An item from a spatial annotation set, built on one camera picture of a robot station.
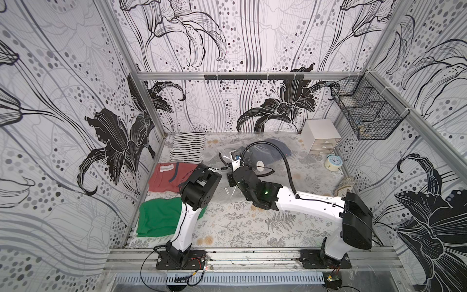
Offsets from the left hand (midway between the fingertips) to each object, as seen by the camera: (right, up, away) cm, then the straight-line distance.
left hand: (260, 164), depth 101 cm
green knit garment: (-49, -23, -18) cm, 57 cm away
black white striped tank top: (-45, +9, +12) cm, 47 cm away
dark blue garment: (+1, +7, -13) cm, 15 cm away
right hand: (-14, +2, -25) cm, 29 cm away
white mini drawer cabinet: (+33, +15, -3) cm, 36 cm away
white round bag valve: (-2, +2, -16) cm, 16 cm away
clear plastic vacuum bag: (+22, 0, +3) cm, 22 cm away
